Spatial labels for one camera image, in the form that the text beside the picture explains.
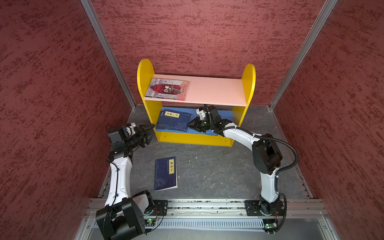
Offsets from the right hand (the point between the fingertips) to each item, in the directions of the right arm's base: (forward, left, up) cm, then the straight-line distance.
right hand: (187, 127), depth 87 cm
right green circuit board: (-47, -40, -18) cm, 64 cm away
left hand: (-7, +16, +8) cm, 19 cm away
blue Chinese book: (+5, +8, +1) cm, 10 cm away
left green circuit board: (-45, +19, -16) cm, 51 cm away
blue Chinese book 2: (-21, +14, -16) cm, 30 cm away
